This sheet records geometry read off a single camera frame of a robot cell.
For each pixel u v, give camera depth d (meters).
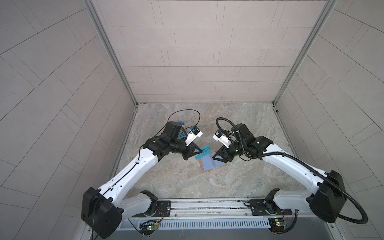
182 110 0.56
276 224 0.68
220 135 0.66
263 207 0.71
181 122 0.98
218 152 0.70
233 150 0.64
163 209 0.70
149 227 0.65
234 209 0.72
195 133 0.63
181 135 0.61
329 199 0.39
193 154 0.67
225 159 0.64
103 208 0.36
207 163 0.85
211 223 0.68
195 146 0.68
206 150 0.69
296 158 0.46
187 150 0.62
